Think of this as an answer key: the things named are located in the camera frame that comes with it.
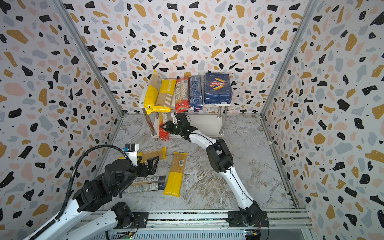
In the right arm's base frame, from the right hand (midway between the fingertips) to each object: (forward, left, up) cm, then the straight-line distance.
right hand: (157, 124), depth 93 cm
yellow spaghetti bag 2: (-12, -2, -15) cm, 19 cm away
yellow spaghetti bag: (+2, -9, +20) cm, 22 cm away
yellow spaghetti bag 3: (-33, -13, -14) cm, 38 cm away
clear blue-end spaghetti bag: (-33, +4, -12) cm, 35 cm away
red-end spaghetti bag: (-5, -4, -4) cm, 8 cm away
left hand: (-28, -6, +11) cm, 30 cm away
